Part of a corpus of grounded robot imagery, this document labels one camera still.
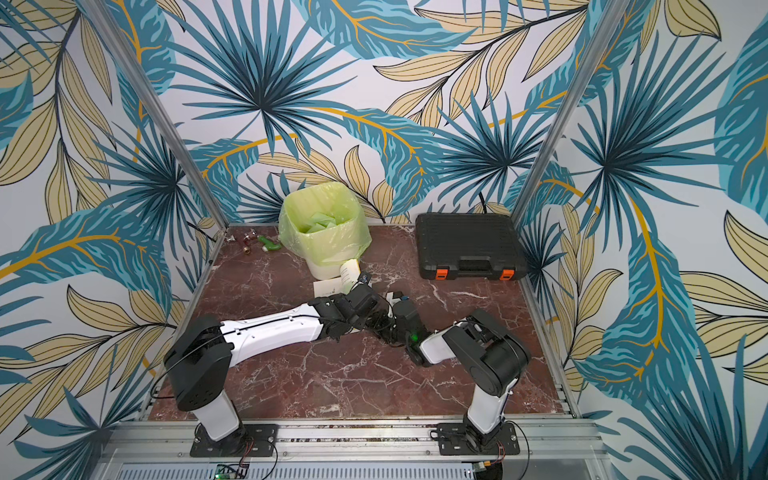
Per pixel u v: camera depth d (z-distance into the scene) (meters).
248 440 0.73
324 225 1.01
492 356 0.49
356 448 0.73
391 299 0.86
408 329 0.73
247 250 1.10
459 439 0.74
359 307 0.66
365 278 0.75
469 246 1.03
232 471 0.72
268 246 1.10
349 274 0.95
